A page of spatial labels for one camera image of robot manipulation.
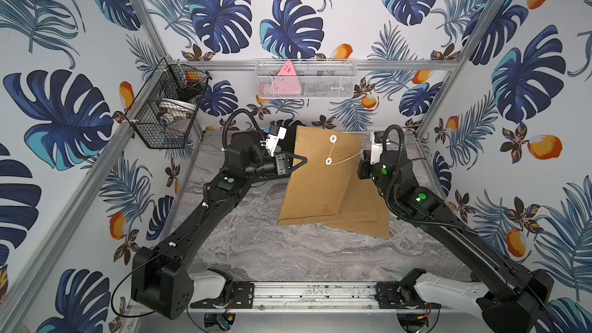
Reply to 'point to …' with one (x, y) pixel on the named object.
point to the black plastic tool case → (290, 125)
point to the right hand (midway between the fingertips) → (366, 149)
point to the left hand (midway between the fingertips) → (306, 158)
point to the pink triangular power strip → (287, 82)
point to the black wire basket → (163, 111)
